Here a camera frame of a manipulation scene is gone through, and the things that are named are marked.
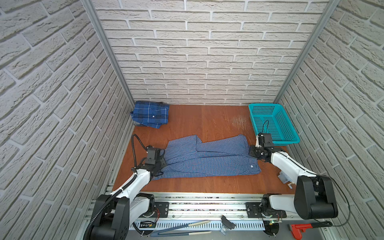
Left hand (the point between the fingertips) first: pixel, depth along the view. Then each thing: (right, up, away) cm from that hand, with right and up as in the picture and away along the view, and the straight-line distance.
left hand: (162, 158), depth 89 cm
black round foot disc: (+58, -29, -19) cm, 68 cm away
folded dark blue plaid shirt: (-10, +28, +14) cm, 33 cm away
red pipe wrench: (+69, -28, -21) cm, 77 cm away
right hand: (+57, +6, +1) cm, 57 cm away
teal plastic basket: (+80, +25, +24) cm, 88 cm away
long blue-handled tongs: (+3, -29, -22) cm, 37 cm away
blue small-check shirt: (+17, +1, 0) cm, 17 cm away
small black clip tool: (+37, -26, -20) cm, 49 cm away
